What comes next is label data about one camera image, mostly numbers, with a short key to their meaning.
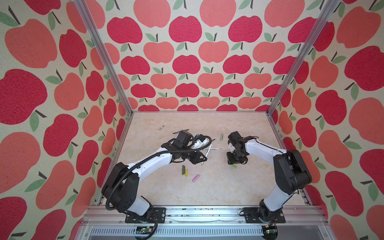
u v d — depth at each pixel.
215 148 0.99
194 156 0.72
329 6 0.69
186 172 0.88
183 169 0.90
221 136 1.05
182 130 1.11
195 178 0.86
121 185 0.43
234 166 0.91
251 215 0.74
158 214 0.75
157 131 1.08
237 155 0.78
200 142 0.74
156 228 0.68
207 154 0.78
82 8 0.69
